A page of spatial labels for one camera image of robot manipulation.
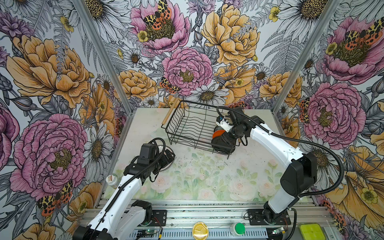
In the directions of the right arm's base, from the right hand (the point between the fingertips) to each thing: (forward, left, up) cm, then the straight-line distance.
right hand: (228, 140), depth 84 cm
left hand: (-11, +32, -5) cm, 34 cm away
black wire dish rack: (+24, +21, -14) cm, 35 cm away
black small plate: (-5, +3, +5) cm, 8 cm away
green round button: (-40, 0, -7) cm, 40 cm away
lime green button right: (-41, -34, -15) cm, 55 cm away
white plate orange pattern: (-11, +34, +12) cm, 38 cm away
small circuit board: (-39, +45, -19) cm, 62 cm away
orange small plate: (+8, +4, -4) cm, 10 cm away
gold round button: (-39, +17, -15) cm, 45 cm away
